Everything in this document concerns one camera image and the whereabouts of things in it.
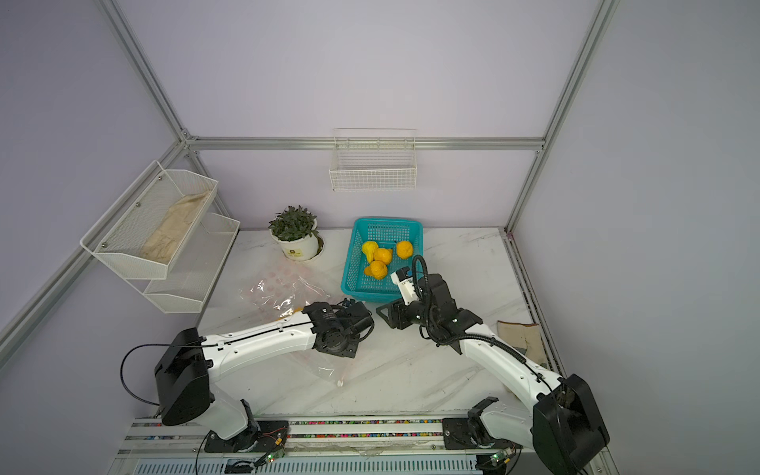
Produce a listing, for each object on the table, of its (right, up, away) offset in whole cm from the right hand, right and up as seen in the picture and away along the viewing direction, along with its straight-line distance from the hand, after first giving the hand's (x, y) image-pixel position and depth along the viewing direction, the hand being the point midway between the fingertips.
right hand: (387, 311), depth 80 cm
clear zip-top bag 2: (-16, -17, +3) cm, 23 cm away
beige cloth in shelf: (-60, +20, -3) cm, 63 cm away
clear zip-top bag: (-37, +3, +21) cm, 42 cm away
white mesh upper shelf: (-65, +23, -3) cm, 69 cm away
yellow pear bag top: (-4, +11, +21) cm, 24 cm away
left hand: (-12, -10, 0) cm, 16 cm away
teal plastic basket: (-11, +4, +23) cm, 26 cm away
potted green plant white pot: (-31, +24, +15) cm, 42 cm away
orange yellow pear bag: (+6, +18, +27) cm, 33 cm away
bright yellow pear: (-7, +18, +28) cm, 34 cm away
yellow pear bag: (-2, +16, +26) cm, 30 cm away
